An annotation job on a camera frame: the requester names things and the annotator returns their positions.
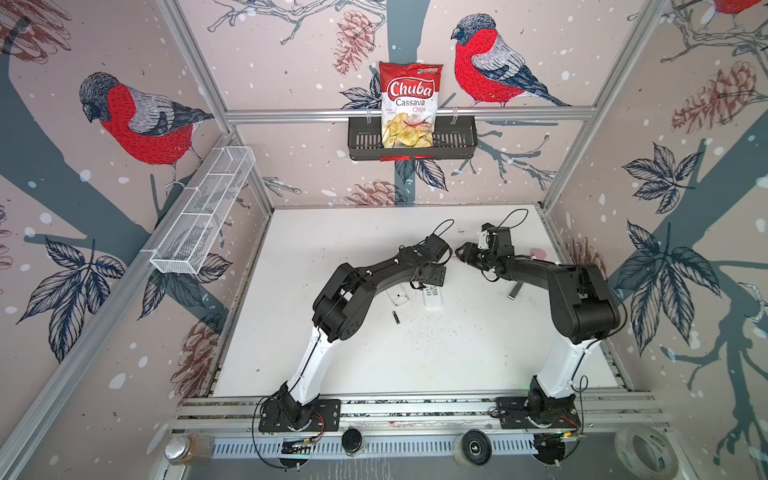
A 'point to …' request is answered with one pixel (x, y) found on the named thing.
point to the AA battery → (396, 317)
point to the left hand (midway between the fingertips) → (433, 275)
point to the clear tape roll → (647, 452)
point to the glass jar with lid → (185, 448)
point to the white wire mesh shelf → (195, 227)
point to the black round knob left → (352, 442)
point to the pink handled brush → (538, 253)
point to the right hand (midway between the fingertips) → (458, 255)
